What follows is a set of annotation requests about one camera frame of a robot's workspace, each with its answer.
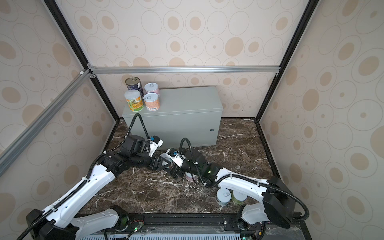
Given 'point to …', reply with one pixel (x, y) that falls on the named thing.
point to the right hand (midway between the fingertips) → (171, 160)
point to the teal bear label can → (223, 196)
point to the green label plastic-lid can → (238, 198)
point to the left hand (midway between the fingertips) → (168, 161)
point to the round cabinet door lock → (212, 129)
